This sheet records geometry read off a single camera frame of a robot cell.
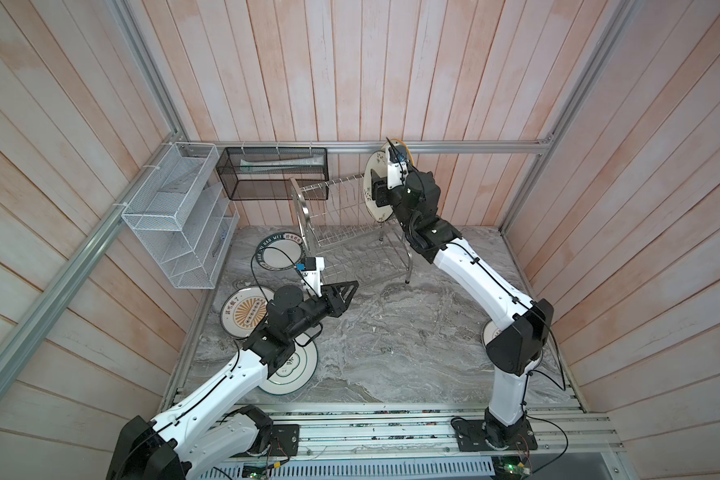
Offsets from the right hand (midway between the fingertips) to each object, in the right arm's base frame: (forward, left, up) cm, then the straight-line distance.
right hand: (380, 167), depth 73 cm
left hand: (-25, +6, -18) cm, 31 cm away
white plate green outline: (-37, +24, -43) cm, 62 cm away
